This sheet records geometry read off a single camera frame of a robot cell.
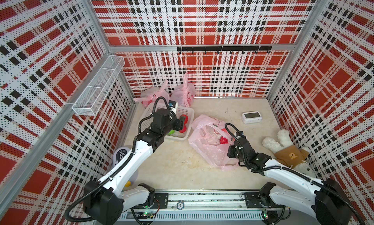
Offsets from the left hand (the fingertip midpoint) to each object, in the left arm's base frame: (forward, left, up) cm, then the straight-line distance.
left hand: (180, 116), depth 79 cm
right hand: (-11, -29, -17) cm, 36 cm away
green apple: (-13, +3, +5) cm, 14 cm away
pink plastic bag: (+32, +27, -15) cm, 44 cm away
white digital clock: (+14, -48, -21) cm, 54 cm away
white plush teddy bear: (-15, -61, -17) cm, 65 cm away
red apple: (+13, -1, -21) cm, 25 cm away
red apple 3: (-5, -26, -18) cm, 32 cm away
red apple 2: (+5, -1, -20) cm, 21 cm away
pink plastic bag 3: (-3, -18, -24) cm, 30 cm away
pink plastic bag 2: (+31, +1, -12) cm, 33 cm away
